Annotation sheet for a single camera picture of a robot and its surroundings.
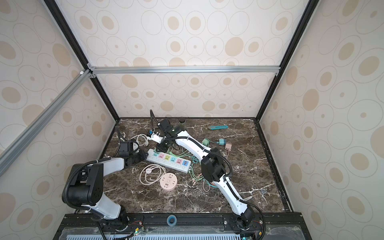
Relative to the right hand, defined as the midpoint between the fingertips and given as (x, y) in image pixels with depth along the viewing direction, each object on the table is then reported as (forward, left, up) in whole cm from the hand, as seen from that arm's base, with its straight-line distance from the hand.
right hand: (159, 147), depth 91 cm
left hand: (+1, +6, -5) cm, 8 cm away
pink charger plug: (+5, -45, -9) cm, 46 cm away
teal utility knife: (+24, -37, -10) cm, 45 cm away
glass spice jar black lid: (+23, -13, 0) cm, 27 cm away
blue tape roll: (-38, -12, -9) cm, 41 cm away
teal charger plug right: (+9, -41, -8) cm, 43 cm away
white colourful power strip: (-6, -6, -7) cm, 10 cm away
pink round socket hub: (-19, -7, -8) cm, 21 cm away
